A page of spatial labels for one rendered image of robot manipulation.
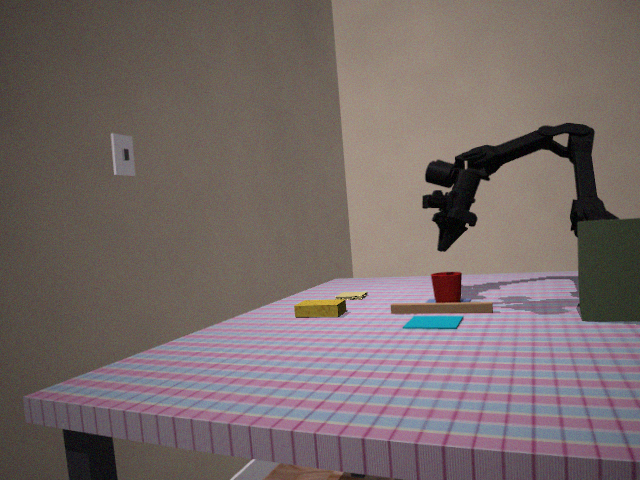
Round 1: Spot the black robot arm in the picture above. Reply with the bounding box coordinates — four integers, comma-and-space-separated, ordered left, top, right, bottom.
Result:
422, 123, 619, 237

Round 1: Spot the red cup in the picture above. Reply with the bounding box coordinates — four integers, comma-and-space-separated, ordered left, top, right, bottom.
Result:
431, 272, 462, 303

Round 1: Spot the yellow sponge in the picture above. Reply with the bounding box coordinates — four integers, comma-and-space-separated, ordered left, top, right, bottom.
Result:
294, 299, 346, 317

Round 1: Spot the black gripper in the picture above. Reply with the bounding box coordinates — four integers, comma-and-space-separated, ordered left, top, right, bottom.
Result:
432, 188, 477, 252

